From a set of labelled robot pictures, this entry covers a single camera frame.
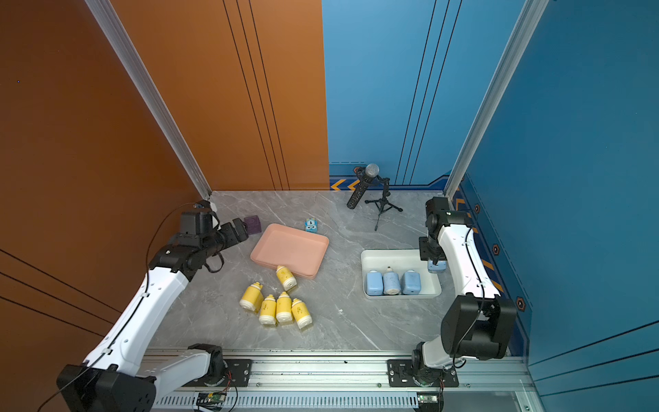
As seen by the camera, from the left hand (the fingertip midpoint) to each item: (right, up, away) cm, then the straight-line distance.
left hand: (236, 226), depth 79 cm
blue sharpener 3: (+44, -19, +5) cm, 48 cm away
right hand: (+63, -9, +3) cm, 64 cm away
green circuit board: (-2, -48, -7) cm, 49 cm away
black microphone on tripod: (+42, +18, +14) cm, 48 cm away
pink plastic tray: (+15, -10, +21) cm, 28 cm away
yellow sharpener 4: (+15, -26, 0) cm, 30 cm away
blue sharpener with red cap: (+49, -19, +5) cm, 53 cm away
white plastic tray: (+56, -15, +22) cm, 62 cm away
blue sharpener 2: (+56, -19, +6) cm, 59 cm away
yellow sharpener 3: (+10, -26, -1) cm, 28 cm away
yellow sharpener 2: (+14, -18, +6) cm, 23 cm away
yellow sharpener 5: (+20, -27, -2) cm, 33 cm away
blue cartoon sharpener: (+21, -1, +27) cm, 34 cm away
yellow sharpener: (+4, -23, +2) cm, 23 cm away
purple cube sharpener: (-4, 0, +27) cm, 28 cm away
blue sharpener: (+63, -13, -1) cm, 64 cm away
